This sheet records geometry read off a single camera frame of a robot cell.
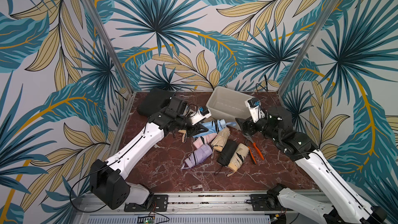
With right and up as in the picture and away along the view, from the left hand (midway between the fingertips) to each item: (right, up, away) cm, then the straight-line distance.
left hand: (204, 128), depth 73 cm
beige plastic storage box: (+17, +11, +38) cm, 43 cm away
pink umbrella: (0, -9, +17) cm, 20 cm away
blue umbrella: (+4, +1, -3) cm, 6 cm away
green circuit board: (-26, -43, -1) cm, 50 cm away
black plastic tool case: (-39, +13, +40) cm, 58 cm away
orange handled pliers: (+27, -11, +20) cm, 36 cm away
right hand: (+18, +7, -4) cm, 20 cm away
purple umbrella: (-4, -17, +11) cm, 21 cm away
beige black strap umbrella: (+21, -15, +13) cm, 29 cm away
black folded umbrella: (+14, -16, +15) cm, 25 cm away
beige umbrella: (+10, -9, +17) cm, 22 cm away
